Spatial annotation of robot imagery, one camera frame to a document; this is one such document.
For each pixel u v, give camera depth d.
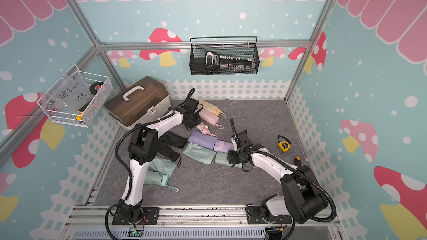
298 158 0.90
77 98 0.70
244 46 0.92
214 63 0.87
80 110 0.63
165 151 0.91
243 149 0.73
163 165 0.86
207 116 1.06
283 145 0.95
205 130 1.01
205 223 0.73
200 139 0.98
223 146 0.94
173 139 0.97
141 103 0.91
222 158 0.88
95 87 0.79
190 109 0.84
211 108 1.10
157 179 0.81
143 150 0.59
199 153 0.94
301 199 0.42
